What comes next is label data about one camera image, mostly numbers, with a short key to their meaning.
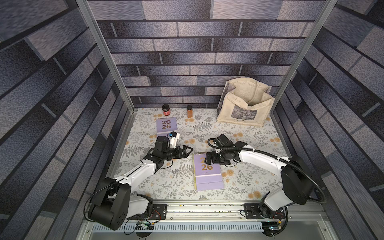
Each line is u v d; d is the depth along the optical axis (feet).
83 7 2.27
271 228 2.29
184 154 2.44
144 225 2.33
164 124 3.61
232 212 2.49
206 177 2.71
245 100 3.72
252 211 2.39
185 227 2.55
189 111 3.61
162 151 2.21
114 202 1.36
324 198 2.66
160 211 2.43
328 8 2.29
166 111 3.66
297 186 1.43
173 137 2.56
